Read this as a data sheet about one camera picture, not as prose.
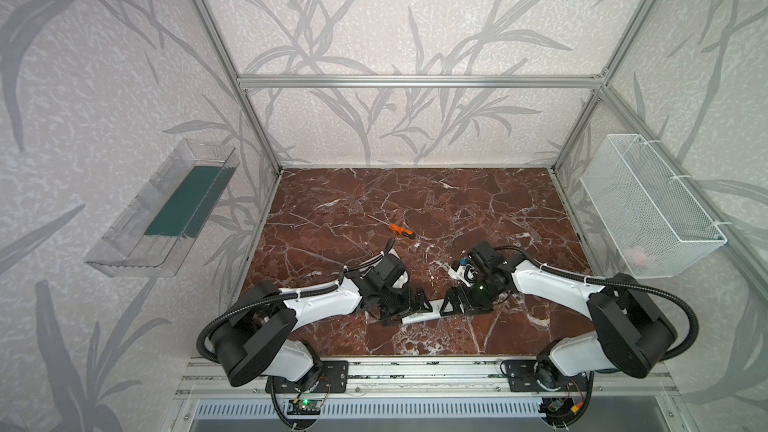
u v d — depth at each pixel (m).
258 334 0.43
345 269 0.67
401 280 0.71
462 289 0.75
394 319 0.83
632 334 0.43
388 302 0.71
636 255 0.73
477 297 0.74
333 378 0.74
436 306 0.84
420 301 0.74
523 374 0.73
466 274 0.79
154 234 0.63
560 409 0.74
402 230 0.99
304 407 0.72
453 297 0.75
